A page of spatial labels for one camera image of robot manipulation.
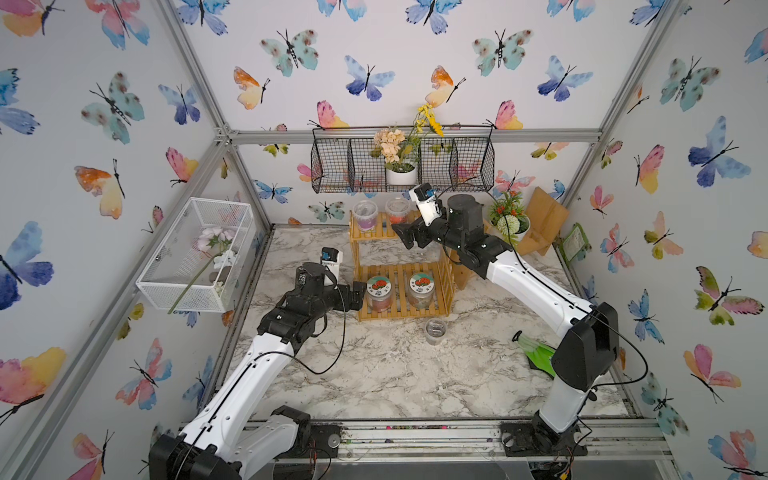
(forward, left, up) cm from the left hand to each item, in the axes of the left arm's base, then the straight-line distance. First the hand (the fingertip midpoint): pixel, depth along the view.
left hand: (353, 280), depth 78 cm
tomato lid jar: (+3, -6, -11) cm, 13 cm away
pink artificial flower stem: (+6, +33, +10) cm, 35 cm away
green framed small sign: (+27, -77, -19) cm, 84 cm away
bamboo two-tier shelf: (+10, -13, -21) cm, 27 cm away
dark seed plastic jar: (-7, -22, -16) cm, 28 cm away
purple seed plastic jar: (+13, -4, +11) cm, 18 cm away
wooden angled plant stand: (+29, -63, -7) cm, 70 cm away
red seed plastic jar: (+14, -12, +11) cm, 21 cm away
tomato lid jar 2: (+4, -19, -12) cm, 23 cm away
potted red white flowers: (+21, -46, +1) cm, 50 cm away
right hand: (+13, -15, +12) cm, 23 cm away
